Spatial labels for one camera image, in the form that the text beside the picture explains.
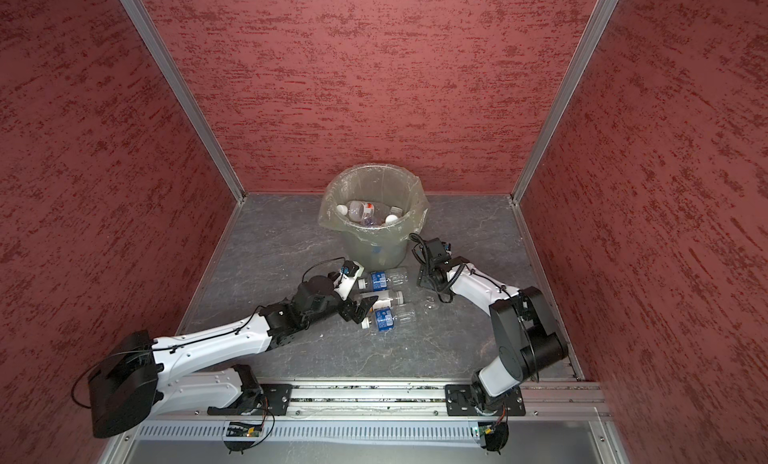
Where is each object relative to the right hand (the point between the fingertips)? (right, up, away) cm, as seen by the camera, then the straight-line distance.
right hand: (430, 286), depth 92 cm
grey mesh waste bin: (-18, +10, -2) cm, 21 cm away
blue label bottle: (-16, +2, -2) cm, 16 cm away
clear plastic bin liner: (-18, +27, +5) cm, 33 cm away
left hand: (-20, +1, -12) cm, 23 cm away
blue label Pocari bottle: (-14, -7, -9) cm, 19 cm away
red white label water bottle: (-23, +24, +2) cm, 33 cm away
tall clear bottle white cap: (-15, +22, -13) cm, 29 cm away
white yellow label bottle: (-15, -4, -6) cm, 17 cm away
